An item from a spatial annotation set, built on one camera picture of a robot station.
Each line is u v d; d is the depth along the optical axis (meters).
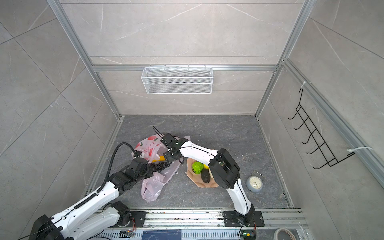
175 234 0.70
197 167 0.83
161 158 0.81
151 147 0.84
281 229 0.70
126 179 0.58
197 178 0.85
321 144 0.64
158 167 0.88
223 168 0.51
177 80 1.01
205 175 0.83
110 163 0.57
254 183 0.82
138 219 0.73
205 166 0.87
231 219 0.73
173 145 0.66
